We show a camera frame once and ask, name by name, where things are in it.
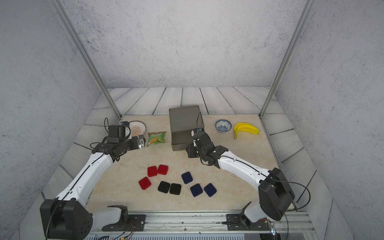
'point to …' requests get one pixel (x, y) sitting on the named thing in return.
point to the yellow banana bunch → (244, 126)
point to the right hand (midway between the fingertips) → (187, 149)
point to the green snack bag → (156, 137)
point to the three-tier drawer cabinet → (183, 120)
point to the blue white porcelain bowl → (223, 125)
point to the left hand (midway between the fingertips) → (140, 140)
